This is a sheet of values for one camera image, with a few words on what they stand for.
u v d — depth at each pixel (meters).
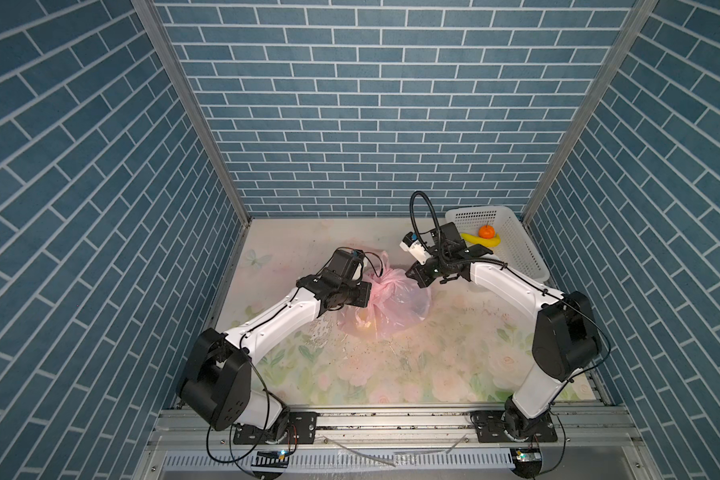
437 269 0.75
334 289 0.62
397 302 0.87
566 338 0.47
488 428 0.74
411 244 0.79
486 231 1.12
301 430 0.74
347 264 0.66
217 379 0.42
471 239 1.12
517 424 0.65
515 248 1.07
